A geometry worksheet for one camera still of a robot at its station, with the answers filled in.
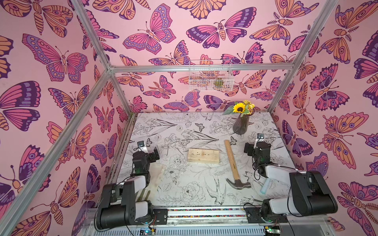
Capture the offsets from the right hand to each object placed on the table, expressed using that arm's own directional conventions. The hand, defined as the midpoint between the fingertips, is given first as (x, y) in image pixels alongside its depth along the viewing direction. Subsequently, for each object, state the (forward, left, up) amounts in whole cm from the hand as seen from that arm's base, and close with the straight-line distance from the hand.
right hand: (257, 143), depth 92 cm
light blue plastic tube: (-24, 0, -7) cm, 25 cm away
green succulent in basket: (+30, +24, +23) cm, 45 cm away
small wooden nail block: (-7, +34, -5) cm, 35 cm away
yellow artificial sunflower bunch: (+14, +9, +18) cm, 24 cm away
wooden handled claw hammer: (-23, +15, -7) cm, 28 cm away
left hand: (-4, +67, 0) cm, 67 cm away
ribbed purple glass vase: (+15, +7, -1) cm, 16 cm away
